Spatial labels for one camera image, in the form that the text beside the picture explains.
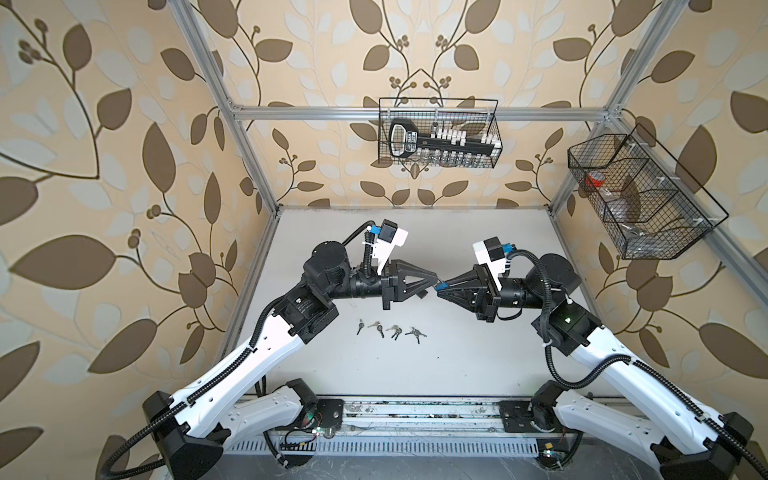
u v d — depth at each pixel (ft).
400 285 1.68
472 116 2.99
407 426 2.42
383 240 1.63
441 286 1.78
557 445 2.36
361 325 2.97
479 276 1.77
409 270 1.74
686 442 1.29
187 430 1.25
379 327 2.94
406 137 2.77
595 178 2.87
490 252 1.60
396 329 2.92
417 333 2.91
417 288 1.75
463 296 1.81
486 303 1.69
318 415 2.42
